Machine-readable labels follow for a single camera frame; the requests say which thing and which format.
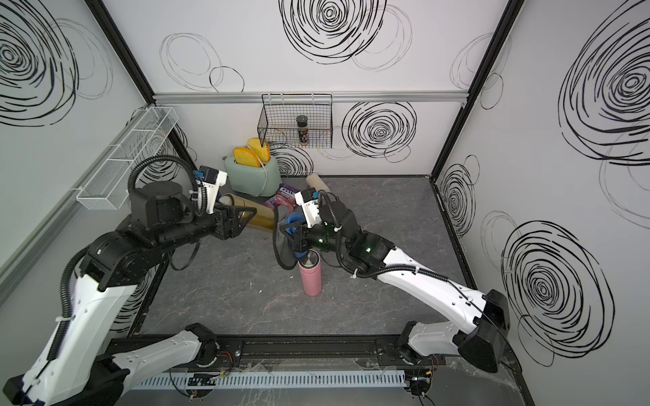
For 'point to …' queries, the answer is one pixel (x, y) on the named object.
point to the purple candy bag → (285, 197)
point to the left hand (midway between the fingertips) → (246, 207)
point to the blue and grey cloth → (283, 227)
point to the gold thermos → (262, 218)
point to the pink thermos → (311, 272)
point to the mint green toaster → (256, 181)
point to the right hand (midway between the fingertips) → (282, 227)
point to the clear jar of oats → (315, 181)
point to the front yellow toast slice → (245, 156)
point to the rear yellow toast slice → (263, 152)
